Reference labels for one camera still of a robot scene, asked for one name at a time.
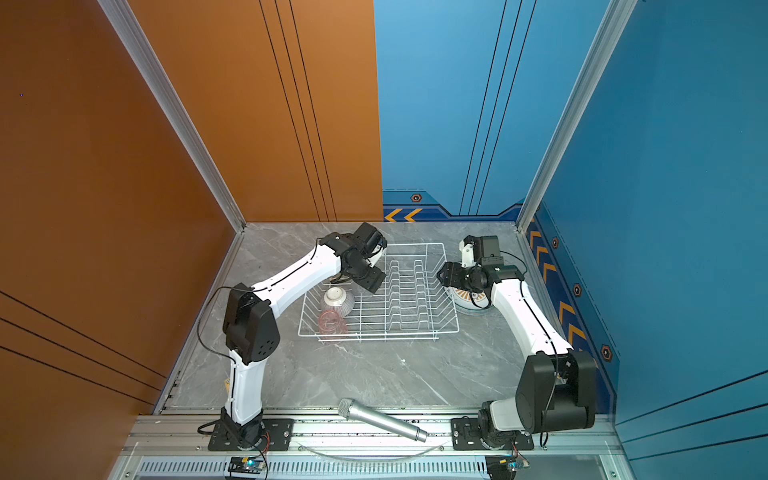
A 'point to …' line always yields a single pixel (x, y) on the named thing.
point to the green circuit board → (250, 465)
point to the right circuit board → (501, 467)
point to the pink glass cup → (330, 323)
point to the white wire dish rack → (415, 302)
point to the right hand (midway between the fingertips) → (447, 275)
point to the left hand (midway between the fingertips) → (371, 275)
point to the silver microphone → (351, 409)
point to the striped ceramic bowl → (337, 299)
